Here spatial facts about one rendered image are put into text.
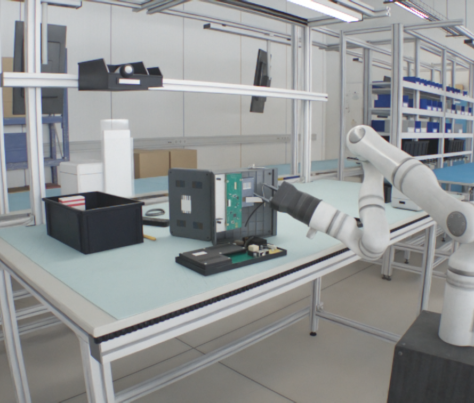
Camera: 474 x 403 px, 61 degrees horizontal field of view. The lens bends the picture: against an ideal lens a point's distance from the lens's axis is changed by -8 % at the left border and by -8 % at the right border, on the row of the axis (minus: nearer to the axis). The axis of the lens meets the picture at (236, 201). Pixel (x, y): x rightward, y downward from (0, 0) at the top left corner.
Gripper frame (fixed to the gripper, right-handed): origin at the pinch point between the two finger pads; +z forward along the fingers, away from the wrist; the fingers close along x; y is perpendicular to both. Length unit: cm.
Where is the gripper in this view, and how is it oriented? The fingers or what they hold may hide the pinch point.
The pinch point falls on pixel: (257, 187)
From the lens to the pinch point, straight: 120.4
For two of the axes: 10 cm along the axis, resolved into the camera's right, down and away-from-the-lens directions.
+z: -8.5, -4.4, 3.0
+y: -0.8, -4.4, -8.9
